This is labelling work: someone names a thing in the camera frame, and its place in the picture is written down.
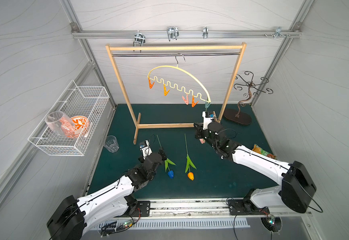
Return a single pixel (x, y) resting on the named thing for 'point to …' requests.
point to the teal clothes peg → (207, 105)
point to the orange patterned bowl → (82, 125)
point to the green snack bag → (257, 149)
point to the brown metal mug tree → (232, 115)
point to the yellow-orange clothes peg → (165, 92)
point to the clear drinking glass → (111, 144)
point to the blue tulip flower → (170, 173)
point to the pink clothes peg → (186, 100)
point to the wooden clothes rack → (137, 120)
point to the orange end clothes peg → (150, 85)
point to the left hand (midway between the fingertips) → (158, 150)
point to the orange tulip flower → (189, 162)
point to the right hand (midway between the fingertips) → (195, 123)
